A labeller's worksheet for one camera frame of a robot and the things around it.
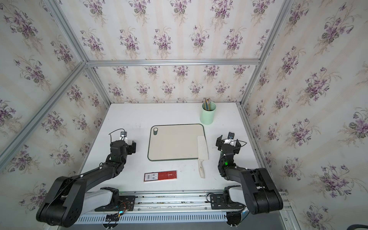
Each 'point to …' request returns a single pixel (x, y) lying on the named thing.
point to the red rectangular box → (160, 175)
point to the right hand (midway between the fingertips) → (231, 138)
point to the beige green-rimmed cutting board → (174, 142)
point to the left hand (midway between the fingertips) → (126, 141)
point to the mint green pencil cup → (207, 112)
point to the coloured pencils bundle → (207, 104)
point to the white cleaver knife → (202, 154)
